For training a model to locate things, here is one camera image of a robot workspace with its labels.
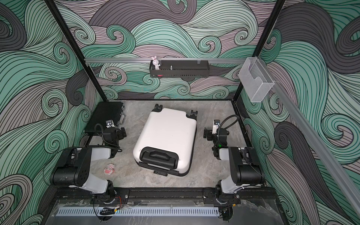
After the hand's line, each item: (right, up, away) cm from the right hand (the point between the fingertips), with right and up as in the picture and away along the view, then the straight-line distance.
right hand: (211, 127), depth 94 cm
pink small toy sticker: (-63, -23, -14) cm, 69 cm away
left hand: (-66, 0, -1) cm, 66 cm away
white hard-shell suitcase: (-30, -6, -22) cm, 38 cm away
